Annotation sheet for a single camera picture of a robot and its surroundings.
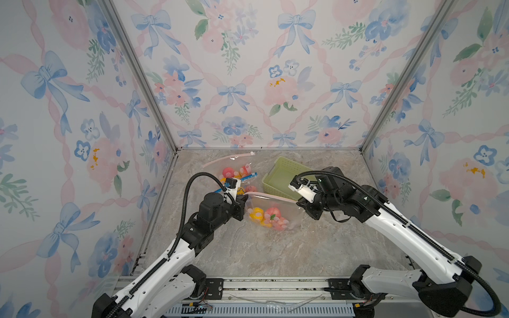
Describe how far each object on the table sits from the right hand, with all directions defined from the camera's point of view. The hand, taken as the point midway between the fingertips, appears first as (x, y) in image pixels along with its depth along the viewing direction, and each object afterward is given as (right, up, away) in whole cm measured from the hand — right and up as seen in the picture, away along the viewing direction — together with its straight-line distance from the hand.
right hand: (302, 199), depth 72 cm
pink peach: (-30, +9, +23) cm, 39 cm away
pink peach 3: (-7, -11, +9) cm, 16 cm away
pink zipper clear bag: (-27, +12, +26) cm, 39 cm away
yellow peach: (-26, +7, +28) cm, 38 cm away
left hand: (-20, +1, +3) cm, 20 cm away
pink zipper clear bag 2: (-16, -6, +23) cm, 29 cm away
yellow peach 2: (-13, -11, +9) cm, 19 cm away
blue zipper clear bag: (-22, +5, +17) cm, 29 cm away
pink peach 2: (-9, -6, +8) cm, 14 cm away
